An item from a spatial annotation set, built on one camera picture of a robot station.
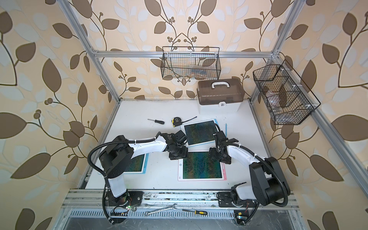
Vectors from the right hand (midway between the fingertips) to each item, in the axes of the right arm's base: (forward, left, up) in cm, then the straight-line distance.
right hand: (215, 158), depth 89 cm
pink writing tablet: (-5, +10, +1) cm, 11 cm away
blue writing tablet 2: (-2, +48, 0) cm, 48 cm away
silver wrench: (-27, +38, +1) cm, 47 cm away
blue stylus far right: (+21, -11, 0) cm, 24 cm away
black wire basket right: (+17, -36, +34) cm, 52 cm away
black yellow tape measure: (+28, +25, +3) cm, 38 cm away
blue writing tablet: (+18, +8, +1) cm, 20 cm away
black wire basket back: (+54, +13, +35) cm, 65 cm away
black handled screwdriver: (+29, +40, +2) cm, 49 cm away
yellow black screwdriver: (-27, +14, +1) cm, 30 cm away
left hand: (+1, +19, +2) cm, 19 cm away
